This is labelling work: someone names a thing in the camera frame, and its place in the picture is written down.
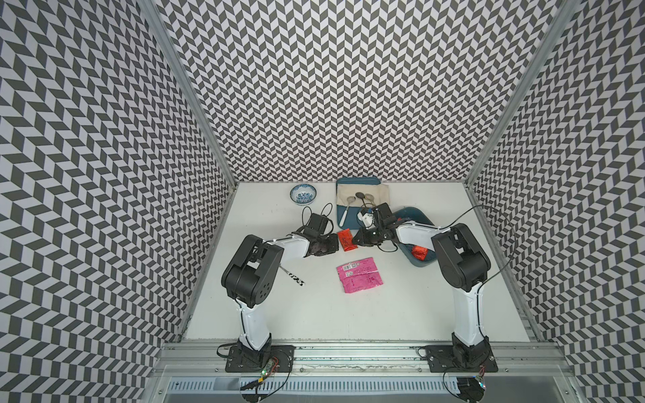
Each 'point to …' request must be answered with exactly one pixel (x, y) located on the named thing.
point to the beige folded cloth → (380, 193)
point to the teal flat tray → (350, 218)
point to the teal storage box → (414, 214)
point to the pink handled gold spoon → (370, 197)
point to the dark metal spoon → (361, 196)
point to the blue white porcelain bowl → (303, 194)
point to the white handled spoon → (349, 199)
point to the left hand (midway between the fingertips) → (339, 247)
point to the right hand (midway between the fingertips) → (353, 243)
